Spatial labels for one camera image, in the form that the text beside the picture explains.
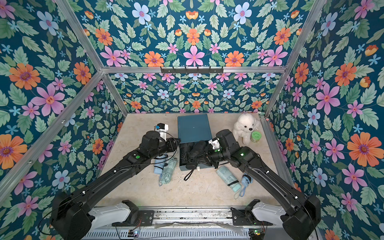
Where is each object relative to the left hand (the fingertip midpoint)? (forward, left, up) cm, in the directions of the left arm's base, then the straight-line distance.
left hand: (181, 140), depth 77 cm
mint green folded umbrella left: (-8, +10, -18) cm, 22 cm away
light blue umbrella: (-17, -34, -19) cm, 42 cm away
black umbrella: (-3, -8, -3) cm, 9 cm away
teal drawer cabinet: (+9, -6, -1) cm, 11 cm away
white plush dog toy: (+12, -38, -8) cm, 40 cm away
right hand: (-12, -6, +3) cm, 14 cm away
